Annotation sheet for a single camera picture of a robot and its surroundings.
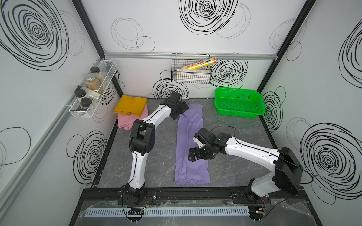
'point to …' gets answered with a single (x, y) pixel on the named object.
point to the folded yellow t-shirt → (127, 105)
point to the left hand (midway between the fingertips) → (184, 110)
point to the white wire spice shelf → (108, 68)
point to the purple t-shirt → (188, 172)
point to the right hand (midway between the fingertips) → (194, 159)
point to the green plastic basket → (238, 102)
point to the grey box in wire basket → (193, 76)
